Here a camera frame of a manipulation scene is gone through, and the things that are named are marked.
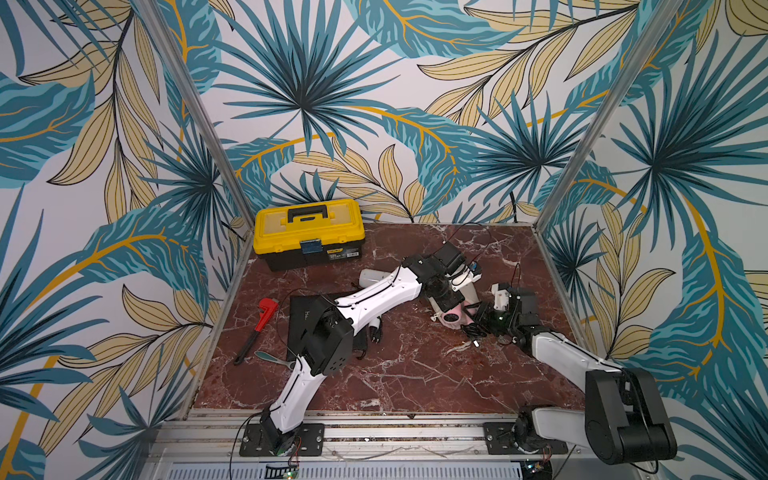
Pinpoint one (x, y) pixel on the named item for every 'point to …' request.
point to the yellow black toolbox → (308, 234)
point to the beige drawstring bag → (469, 292)
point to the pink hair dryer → (457, 316)
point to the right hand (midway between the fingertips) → (467, 309)
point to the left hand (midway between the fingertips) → (453, 301)
